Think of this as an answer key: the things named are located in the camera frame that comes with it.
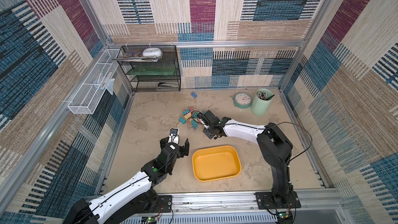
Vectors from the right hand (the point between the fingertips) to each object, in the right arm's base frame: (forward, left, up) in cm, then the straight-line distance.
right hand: (209, 126), depth 96 cm
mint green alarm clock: (+23, -24, -2) cm, 33 cm away
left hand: (-12, +16, +8) cm, 22 cm away
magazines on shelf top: (+29, +41, +30) cm, 59 cm away
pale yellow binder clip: (+8, +14, -1) cm, 16 cm away
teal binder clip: (0, +9, +2) cm, 9 cm away
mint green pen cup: (+10, -31, +9) cm, 34 cm away
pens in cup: (+13, -32, +13) cm, 37 cm away
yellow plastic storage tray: (-20, -2, -6) cm, 21 cm away
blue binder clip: (+28, +10, -2) cm, 30 cm away
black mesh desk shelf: (+37, +38, +16) cm, 56 cm away
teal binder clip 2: (+6, +17, -3) cm, 19 cm away
